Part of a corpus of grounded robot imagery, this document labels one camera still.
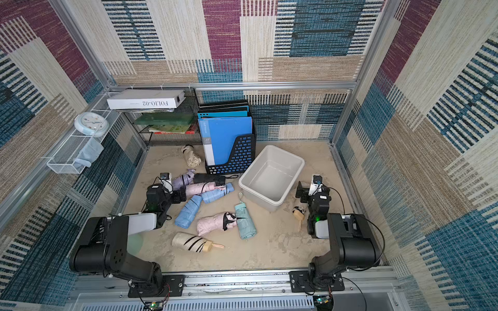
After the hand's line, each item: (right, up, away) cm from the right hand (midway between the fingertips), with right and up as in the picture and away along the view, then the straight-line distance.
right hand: (312, 180), depth 91 cm
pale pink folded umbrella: (-53, -4, +4) cm, 53 cm away
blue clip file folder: (-43, +21, 0) cm, 48 cm away
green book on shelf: (-71, +30, +8) cm, 78 cm away
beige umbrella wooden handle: (-6, -16, -3) cm, 17 cm away
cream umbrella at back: (-59, +10, +14) cm, 62 cm away
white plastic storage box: (-17, +1, +14) cm, 22 cm away
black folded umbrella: (-53, 0, +11) cm, 54 cm away
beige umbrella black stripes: (-52, -24, -11) cm, 58 cm away
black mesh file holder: (-32, +11, +5) cm, 34 cm away
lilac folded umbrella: (-62, 0, +9) cm, 63 cm away
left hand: (-65, -3, +4) cm, 65 cm away
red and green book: (-68, +25, +9) cm, 73 cm away
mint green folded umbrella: (-30, -20, -6) cm, 37 cm away
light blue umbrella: (-57, -15, -2) cm, 59 cm away
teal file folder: (-33, +34, +8) cm, 48 cm away
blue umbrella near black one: (-44, -7, +5) cm, 45 cm away
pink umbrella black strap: (-40, -17, -7) cm, 44 cm away
